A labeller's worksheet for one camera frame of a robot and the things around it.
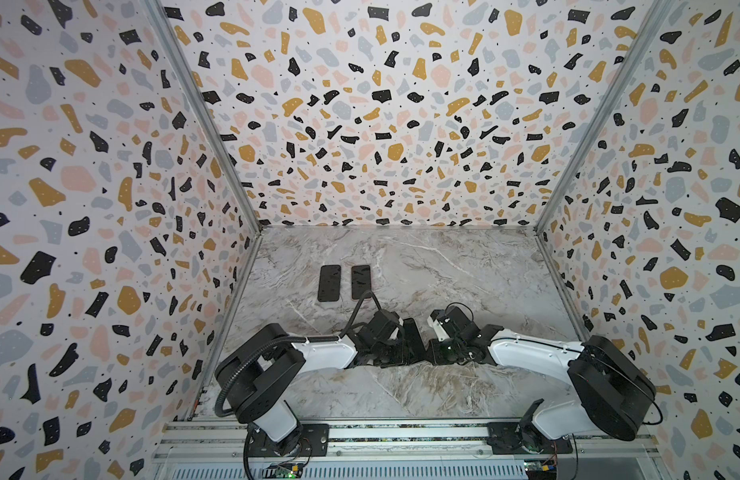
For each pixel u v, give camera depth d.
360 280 1.15
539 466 0.71
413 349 0.81
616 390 0.43
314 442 0.74
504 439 0.74
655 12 0.72
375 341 0.69
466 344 0.68
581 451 0.73
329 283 1.05
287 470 0.70
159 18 0.69
